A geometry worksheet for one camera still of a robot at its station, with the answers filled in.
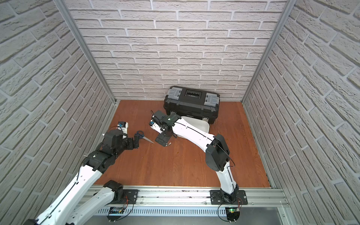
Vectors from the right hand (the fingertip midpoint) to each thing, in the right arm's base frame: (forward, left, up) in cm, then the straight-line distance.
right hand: (168, 134), depth 84 cm
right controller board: (-41, -33, -15) cm, 54 cm away
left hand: (-3, +19, +7) cm, 21 cm away
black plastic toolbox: (+22, -14, +5) cm, 26 cm away
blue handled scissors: (+9, +22, -13) cm, 27 cm away
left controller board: (-36, +29, -15) cm, 49 cm away
